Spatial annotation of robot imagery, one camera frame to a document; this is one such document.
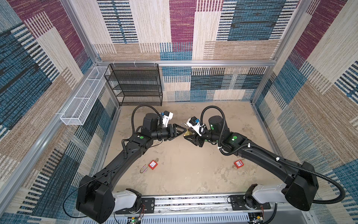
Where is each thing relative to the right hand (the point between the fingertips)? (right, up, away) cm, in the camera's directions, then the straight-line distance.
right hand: (188, 134), depth 74 cm
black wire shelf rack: (-38, +34, +35) cm, 62 cm away
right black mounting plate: (+26, -35, 0) cm, 44 cm away
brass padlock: (0, +1, -1) cm, 2 cm away
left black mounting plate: (-21, -37, 0) cm, 43 cm away
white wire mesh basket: (-56, +11, -4) cm, 57 cm away
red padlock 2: (+31, -19, +11) cm, 38 cm away
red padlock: (-21, -20, +12) cm, 31 cm away
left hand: (-2, +3, -2) cm, 4 cm away
